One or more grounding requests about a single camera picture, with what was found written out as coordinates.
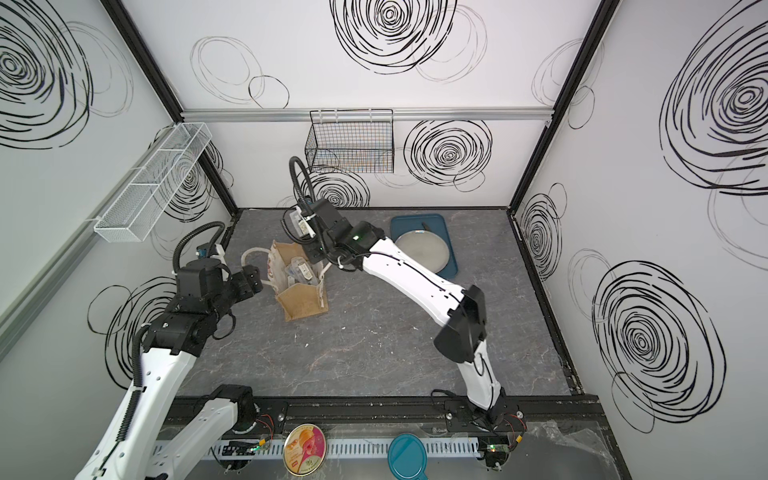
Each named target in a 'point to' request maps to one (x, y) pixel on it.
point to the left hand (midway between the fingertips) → (243, 273)
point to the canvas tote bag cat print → (295, 300)
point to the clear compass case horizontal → (299, 271)
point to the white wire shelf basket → (131, 214)
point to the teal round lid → (407, 457)
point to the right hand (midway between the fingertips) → (311, 240)
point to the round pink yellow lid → (304, 449)
